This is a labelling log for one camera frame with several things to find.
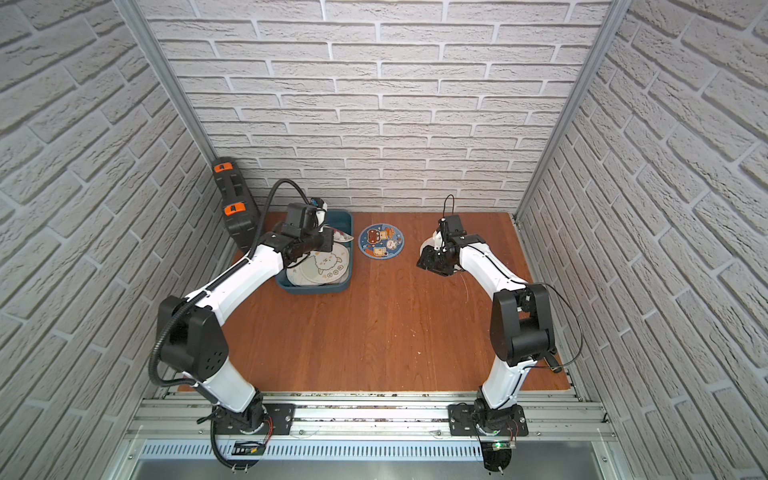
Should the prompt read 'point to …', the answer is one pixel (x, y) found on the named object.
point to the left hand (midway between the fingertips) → (335, 229)
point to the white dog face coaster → (321, 268)
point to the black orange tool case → (239, 203)
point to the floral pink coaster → (435, 241)
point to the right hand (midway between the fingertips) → (428, 264)
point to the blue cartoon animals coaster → (381, 241)
